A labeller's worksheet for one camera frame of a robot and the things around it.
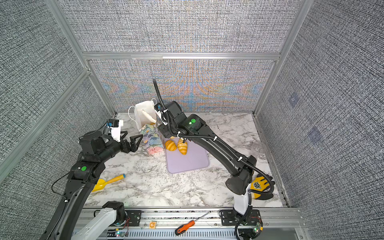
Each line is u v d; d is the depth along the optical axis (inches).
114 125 22.3
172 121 20.1
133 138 23.9
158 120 24.7
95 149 19.5
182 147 37.4
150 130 32.8
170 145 37.8
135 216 29.0
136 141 24.8
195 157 37.1
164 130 24.7
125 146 23.7
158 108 23.9
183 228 27.2
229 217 28.8
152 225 27.9
